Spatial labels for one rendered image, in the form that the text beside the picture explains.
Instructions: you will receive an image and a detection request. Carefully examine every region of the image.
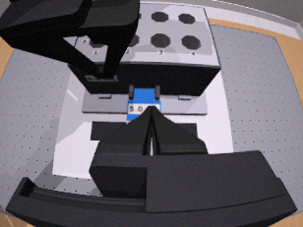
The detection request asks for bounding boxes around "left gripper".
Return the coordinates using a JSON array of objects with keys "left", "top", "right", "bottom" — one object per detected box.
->
[{"left": 0, "top": 0, "right": 140, "bottom": 79}]

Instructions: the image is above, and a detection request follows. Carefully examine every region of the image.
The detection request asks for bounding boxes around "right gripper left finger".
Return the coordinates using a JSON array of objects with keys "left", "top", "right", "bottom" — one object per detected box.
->
[{"left": 94, "top": 105, "right": 152, "bottom": 155}]

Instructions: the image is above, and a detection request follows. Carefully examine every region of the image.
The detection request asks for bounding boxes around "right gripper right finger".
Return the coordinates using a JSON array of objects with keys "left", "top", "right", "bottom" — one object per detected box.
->
[{"left": 151, "top": 105, "right": 209, "bottom": 155}]

